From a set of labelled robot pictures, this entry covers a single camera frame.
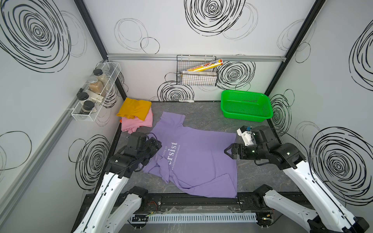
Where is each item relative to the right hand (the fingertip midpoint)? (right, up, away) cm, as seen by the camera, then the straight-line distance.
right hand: (231, 152), depth 68 cm
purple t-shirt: (-13, -11, +20) cm, 26 cm away
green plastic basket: (+28, +25, +48) cm, 61 cm away
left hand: (-36, +2, +4) cm, 36 cm away
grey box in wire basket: (-14, +40, +19) cm, 47 cm away
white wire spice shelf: (-73, +44, +24) cm, 89 cm away
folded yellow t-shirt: (-60, +22, +34) cm, 73 cm away
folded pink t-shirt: (-61, +10, +31) cm, 69 cm away
